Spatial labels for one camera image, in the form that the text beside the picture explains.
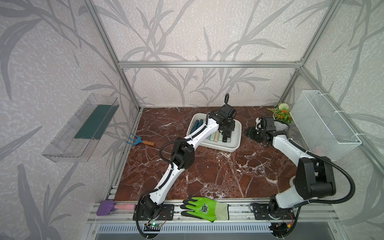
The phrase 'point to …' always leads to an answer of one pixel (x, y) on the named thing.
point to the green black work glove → (205, 208)
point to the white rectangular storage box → (234, 146)
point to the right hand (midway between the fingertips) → (246, 131)
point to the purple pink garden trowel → (106, 206)
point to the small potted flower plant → (281, 113)
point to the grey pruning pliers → (229, 140)
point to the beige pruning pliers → (216, 136)
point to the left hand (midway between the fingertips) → (232, 127)
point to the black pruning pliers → (224, 137)
